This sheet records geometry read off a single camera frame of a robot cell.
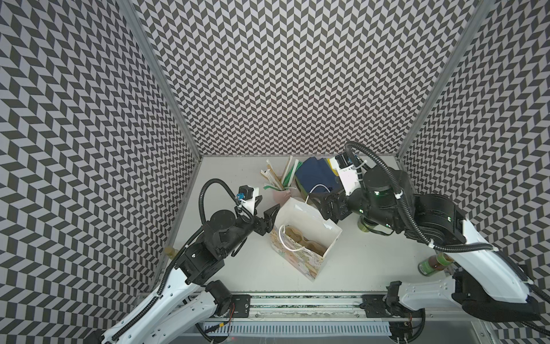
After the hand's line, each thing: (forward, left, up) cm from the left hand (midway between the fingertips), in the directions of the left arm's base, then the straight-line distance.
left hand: (270, 204), depth 65 cm
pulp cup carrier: (-4, -14, -23) cm, 28 cm away
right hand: (-3, -15, +10) cm, 19 cm away
